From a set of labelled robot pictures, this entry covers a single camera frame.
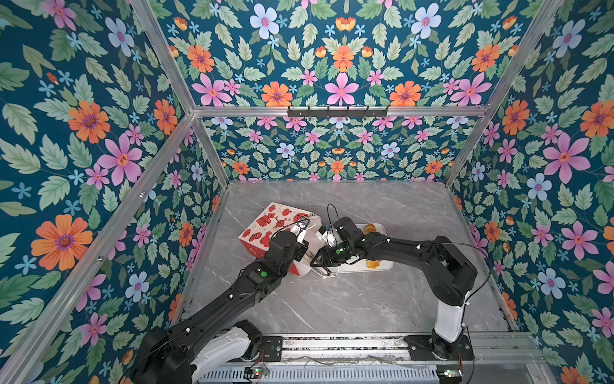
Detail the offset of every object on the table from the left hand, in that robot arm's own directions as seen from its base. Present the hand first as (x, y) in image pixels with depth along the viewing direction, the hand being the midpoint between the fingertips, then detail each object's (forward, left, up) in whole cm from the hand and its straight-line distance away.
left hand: (301, 225), depth 78 cm
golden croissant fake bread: (-6, -26, -20) cm, 33 cm away
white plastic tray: (-13, -18, -6) cm, 23 cm away
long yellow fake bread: (+10, -28, -20) cm, 36 cm away
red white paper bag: (+11, +10, -9) cm, 17 cm away
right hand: (-7, -3, -13) cm, 15 cm away
